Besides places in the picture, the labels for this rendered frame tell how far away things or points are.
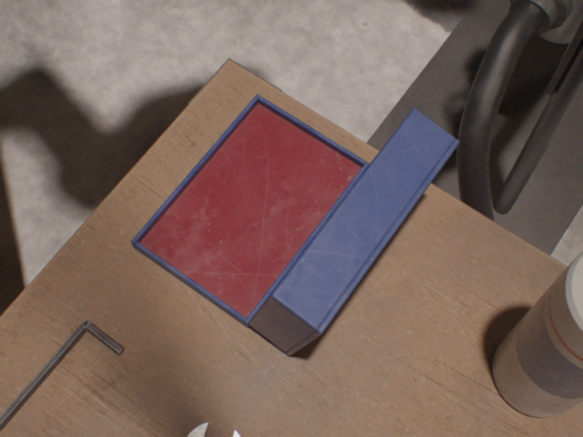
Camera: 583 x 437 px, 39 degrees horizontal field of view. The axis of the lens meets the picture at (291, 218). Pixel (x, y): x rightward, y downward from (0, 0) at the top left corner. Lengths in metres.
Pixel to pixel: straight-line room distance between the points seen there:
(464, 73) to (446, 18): 0.11
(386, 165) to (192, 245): 0.18
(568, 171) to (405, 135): 0.71
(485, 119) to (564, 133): 0.50
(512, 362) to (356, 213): 0.14
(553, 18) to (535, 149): 0.25
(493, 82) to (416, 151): 0.24
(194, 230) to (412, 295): 0.17
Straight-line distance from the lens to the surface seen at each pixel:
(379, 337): 0.61
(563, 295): 0.46
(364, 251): 0.51
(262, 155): 0.66
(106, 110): 1.26
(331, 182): 0.65
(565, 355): 0.49
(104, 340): 0.62
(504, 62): 0.77
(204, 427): 0.59
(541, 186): 1.22
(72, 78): 1.31
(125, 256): 0.64
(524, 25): 0.79
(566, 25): 1.02
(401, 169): 0.53
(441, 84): 1.27
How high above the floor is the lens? 1.06
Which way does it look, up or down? 66 degrees down
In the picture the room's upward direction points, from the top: straight up
